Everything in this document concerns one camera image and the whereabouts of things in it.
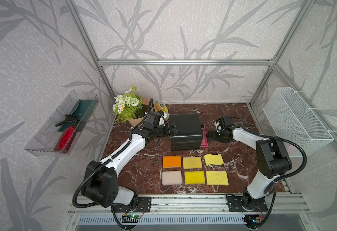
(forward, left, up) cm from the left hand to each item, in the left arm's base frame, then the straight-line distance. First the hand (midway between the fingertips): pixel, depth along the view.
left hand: (174, 130), depth 82 cm
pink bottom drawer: (+3, -20, -18) cm, 28 cm away
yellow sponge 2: (-21, -25, -18) cm, 37 cm away
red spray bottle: (-16, +44, +16) cm, 50 cm away
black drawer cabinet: (-4, -9, -1) cm, 9 cm away
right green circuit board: (-41, -40, -21) cm, 61 cm away
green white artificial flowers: (+9, +27, +10) cm, 30 cm away
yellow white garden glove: (+35, +10, -19) cm, 41 cm away
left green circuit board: (-40, +19, -18) cm, 48 cm away
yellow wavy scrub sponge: (-10, -23, -17) cm, 30 cm away
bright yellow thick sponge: (-21, -12, -18) cm, 30 cm away
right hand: (+5, -26, -15) cm, 30 cm away
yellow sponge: (-13, -10, -17) cm, 23 cm away
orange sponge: (-11, +1, -18) cm, 22 cm away
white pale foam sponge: (-21, +2, -17) cm, 27 cm away
